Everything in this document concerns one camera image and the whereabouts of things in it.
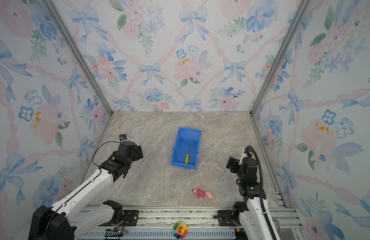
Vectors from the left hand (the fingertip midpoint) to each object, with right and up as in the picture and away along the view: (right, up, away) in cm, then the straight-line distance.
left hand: (132, 148), depth 84 cm
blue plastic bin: (+30, +4, +20) cm, 36 cm away
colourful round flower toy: (+28, -36, -14) cm, 48 cm away
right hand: (+59, -5, -2) cm, 59 cm away
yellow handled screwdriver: (+31, -6, +11) cm, 34 cm away
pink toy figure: (+38, -23, -5) cm, 45 cm away
